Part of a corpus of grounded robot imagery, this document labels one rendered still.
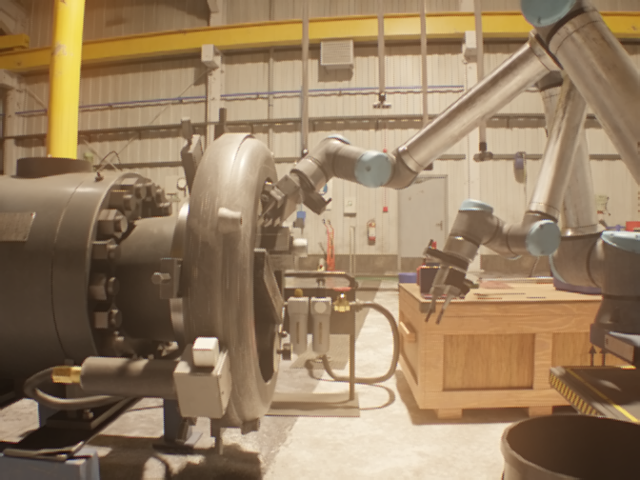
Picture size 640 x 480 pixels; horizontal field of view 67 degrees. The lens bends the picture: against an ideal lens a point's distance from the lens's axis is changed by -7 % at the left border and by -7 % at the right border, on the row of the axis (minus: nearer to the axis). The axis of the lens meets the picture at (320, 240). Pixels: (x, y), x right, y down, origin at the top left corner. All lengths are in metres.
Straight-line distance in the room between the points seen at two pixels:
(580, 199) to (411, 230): 10.37
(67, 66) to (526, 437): 4.77
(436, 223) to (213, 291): 11.07
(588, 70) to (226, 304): 0.81
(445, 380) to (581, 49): 1.42
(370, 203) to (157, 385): 11.17
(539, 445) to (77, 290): 1.01
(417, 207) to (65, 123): 8.64
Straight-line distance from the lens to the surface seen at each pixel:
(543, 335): 2.16
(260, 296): 1.26
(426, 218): 11.96
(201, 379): 0.97
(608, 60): 1.05
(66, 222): 1.27
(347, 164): 1.29
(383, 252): 12.00
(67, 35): 5.26
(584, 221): 1.67
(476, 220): 1.43
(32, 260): 1.28
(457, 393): 2.12
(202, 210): 1.05
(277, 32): 12.64
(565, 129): 1.49
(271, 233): 1.21
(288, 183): 1.25
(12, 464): 1.27
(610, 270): 1.56
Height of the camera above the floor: 0.71
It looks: level
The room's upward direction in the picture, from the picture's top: straight up
